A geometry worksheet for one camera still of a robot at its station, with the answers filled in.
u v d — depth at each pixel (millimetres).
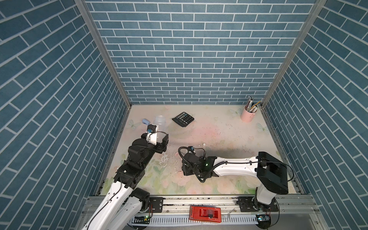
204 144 963
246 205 737
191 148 756
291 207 741
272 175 443
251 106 1050
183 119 1085
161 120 671
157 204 737
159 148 640
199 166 622
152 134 579
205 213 669
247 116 1054
